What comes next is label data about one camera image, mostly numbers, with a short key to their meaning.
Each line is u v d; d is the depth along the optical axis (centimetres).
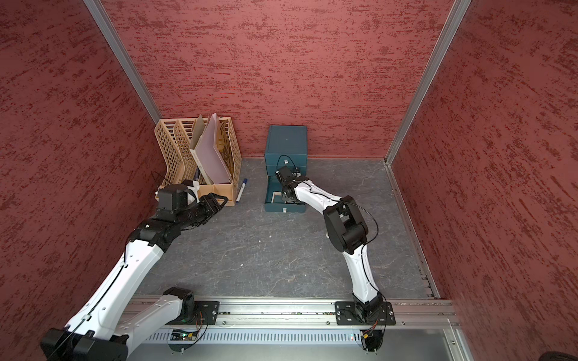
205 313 74
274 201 101
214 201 68
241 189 107
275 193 103
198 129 96
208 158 97
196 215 63
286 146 110
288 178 79
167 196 56
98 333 38
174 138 98
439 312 76
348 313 74
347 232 56
